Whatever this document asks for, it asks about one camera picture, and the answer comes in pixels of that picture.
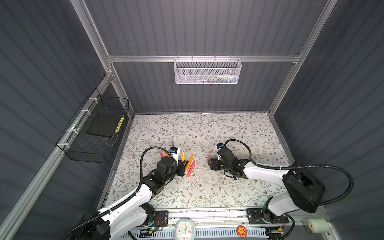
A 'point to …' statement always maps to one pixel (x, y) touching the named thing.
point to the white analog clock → (184, 229)
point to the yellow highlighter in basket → (120, 124)
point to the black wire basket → (91, 134)
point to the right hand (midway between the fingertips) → (212, 161)
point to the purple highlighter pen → (173, 144)
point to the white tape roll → (318, 225)
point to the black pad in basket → (105, 124)
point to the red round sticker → (242, 231)
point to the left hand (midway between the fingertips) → (188, 163)
